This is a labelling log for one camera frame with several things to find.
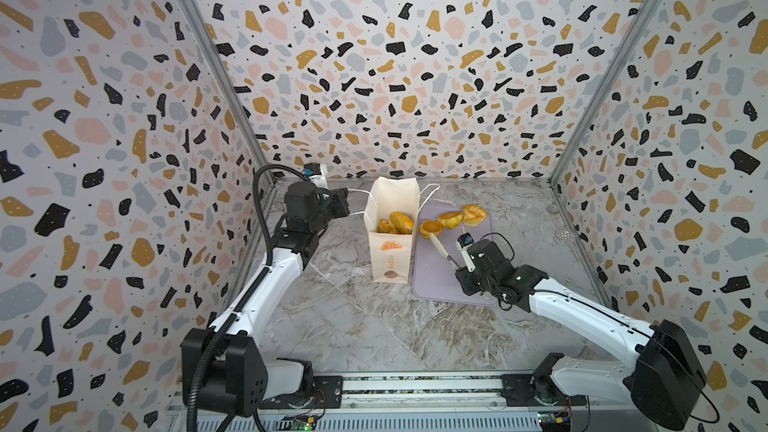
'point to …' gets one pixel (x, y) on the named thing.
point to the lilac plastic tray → (433, 277)
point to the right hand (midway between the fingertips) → (460, 265)
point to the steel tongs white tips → (453, 263)
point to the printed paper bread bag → (391, 252)
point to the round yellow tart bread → (428, 227)
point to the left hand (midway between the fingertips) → (347, 184)
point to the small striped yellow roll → (450, 220)
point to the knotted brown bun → (473, 215)
